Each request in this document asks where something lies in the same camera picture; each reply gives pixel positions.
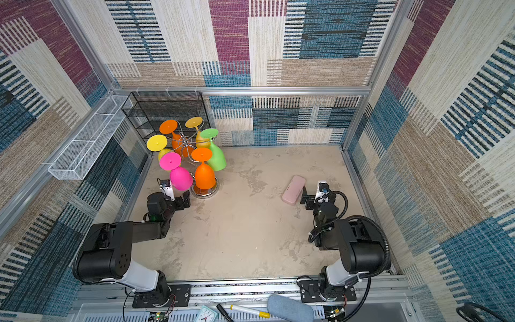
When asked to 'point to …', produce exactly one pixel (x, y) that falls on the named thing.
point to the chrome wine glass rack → (197, 192)
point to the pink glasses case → (293, 190)
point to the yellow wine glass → (157, 143)
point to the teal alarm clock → (204, 314)
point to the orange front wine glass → (204, 174)
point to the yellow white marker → (261, 314)
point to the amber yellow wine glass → (194, 122)
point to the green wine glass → (218, 162)
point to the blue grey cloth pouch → (284, 309)
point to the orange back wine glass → (182, 146)
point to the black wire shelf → (163, 113)
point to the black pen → (224, 312)
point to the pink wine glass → (180, 178)
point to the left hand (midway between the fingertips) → (179, 191)
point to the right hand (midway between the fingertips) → (317, 189)
